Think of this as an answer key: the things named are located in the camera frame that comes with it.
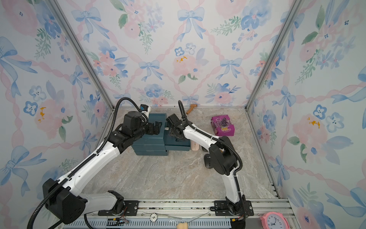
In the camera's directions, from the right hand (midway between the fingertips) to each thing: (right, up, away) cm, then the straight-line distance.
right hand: (177, 132), depth 94 cm
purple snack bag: (+32, +4, +6) cm, 33 cm away
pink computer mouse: (+12, -9, +1) cm, 15 cm away
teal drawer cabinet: (-14, -6, -14) cm, 21 cm away
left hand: (-11, +8, -17) cm, 22 cm away
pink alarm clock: (+48, -41, -25) cm, 68 cm away
